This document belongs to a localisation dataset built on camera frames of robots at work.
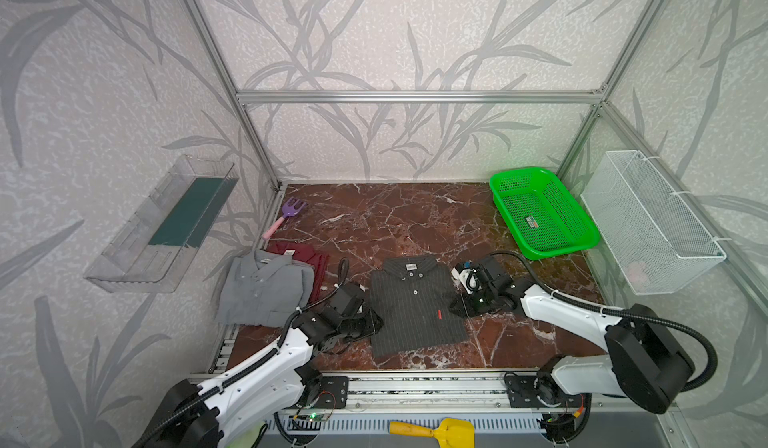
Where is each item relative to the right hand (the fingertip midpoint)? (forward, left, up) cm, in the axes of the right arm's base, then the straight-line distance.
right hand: (452, 298), depth 86 cm
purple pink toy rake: (+36, +58, -3) cm, 68 cm away
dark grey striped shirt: (-2, +11, 0) cm, 11 cm away
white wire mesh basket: (-1, -40, +31) cm, 50 cm away
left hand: (-6, +19, +2) cm, 20 cm away
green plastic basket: (+34, -38, -6) cm, 51 cm away
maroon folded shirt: (+16, +47, -2) cm, 50 cm away
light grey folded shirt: (+2, +55, +1) cm, 55 cm away
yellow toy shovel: (-31, +3, -1) cm, 31 cm away
